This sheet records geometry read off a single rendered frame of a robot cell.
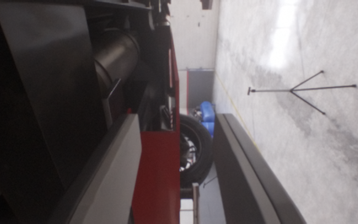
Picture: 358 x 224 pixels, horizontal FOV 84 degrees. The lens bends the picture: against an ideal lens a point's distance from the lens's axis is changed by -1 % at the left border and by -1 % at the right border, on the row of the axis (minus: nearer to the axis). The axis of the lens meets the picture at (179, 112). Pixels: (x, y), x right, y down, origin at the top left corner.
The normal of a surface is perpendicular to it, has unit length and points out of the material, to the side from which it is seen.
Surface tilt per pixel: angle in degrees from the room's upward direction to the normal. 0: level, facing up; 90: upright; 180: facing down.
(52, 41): 180
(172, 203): 93
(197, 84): 90
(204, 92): 90
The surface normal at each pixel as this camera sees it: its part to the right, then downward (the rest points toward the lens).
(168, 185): 0.05, 0.47
